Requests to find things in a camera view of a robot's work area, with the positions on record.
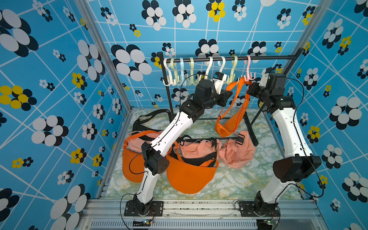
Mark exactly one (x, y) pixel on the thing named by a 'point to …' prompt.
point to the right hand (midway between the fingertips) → (252, 84)
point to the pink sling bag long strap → (199, 147)
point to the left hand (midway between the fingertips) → (235, 91)
